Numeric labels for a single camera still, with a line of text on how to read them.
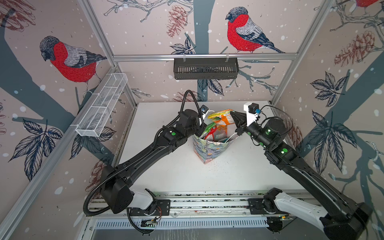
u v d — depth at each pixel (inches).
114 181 15.9
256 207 28.7
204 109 25.2
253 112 20.7
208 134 30.6
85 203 14.4
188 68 42.0
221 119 26.6
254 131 22.1
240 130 22.2
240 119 23.1
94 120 28.1
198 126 22.7
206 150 29.5
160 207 28.7
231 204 29.9
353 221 14.4
